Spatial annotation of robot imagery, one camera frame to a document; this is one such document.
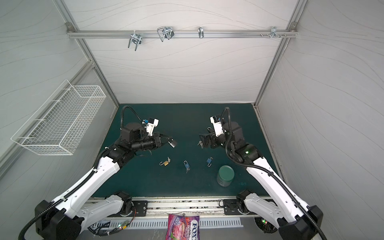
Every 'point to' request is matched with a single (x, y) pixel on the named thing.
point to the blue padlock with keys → (187, 166)
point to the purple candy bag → (182, 227)
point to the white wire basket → (58, 126)
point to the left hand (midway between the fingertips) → (174, 136)
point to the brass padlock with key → (166, 163)
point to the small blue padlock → (209, 160)
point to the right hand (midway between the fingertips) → (211, 128)
